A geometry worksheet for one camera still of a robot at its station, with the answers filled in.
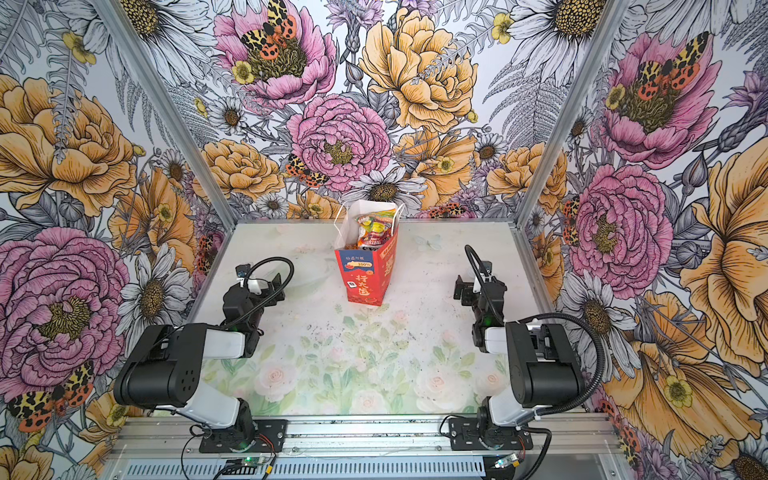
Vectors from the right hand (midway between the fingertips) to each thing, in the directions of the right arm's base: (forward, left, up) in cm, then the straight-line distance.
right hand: (474, 283), depth 94 cm
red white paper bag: (-2, +32, +10) cm, 34 cm away
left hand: (+1, +64, +1) cm, 64 cm away
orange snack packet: (+10, +30, +15) cm, 35 cm away
